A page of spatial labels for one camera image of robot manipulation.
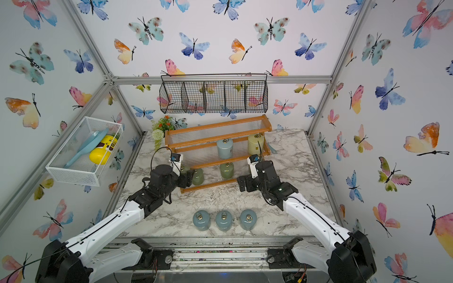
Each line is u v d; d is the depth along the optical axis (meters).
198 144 0.77
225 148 0.84
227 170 0.93
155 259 0.72
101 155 0.70
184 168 0.76
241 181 0.72
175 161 0.68
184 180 0.71
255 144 0.87
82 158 0.70
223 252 0.77
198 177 0.89
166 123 1.04
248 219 0.76
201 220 0.77
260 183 0.61
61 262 0.43
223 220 0.77
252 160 0.70
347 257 0.38
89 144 0.67
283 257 0.73
